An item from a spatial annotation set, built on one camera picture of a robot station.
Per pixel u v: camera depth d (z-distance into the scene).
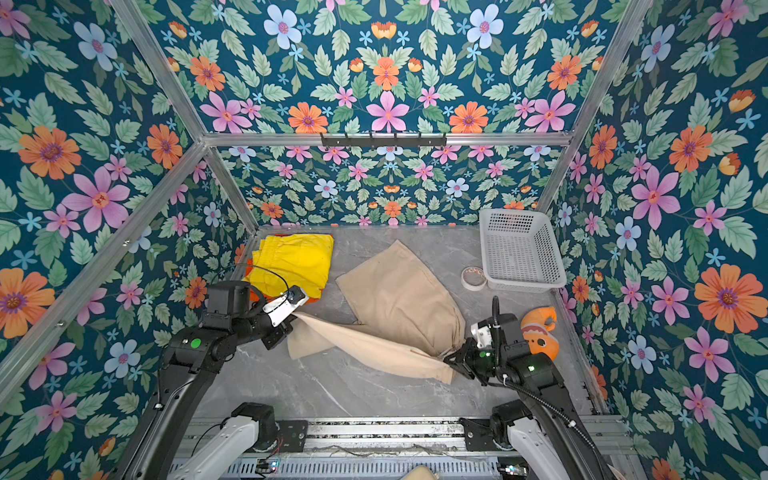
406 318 0.93
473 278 1.04
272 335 0.62
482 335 0.71
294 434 0.74
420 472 0.65
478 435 0.73
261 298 0.58
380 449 0.73
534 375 0.51
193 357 0.45
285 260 1.03
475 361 0.64
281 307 0.60
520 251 1.11
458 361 0.63
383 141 0.93
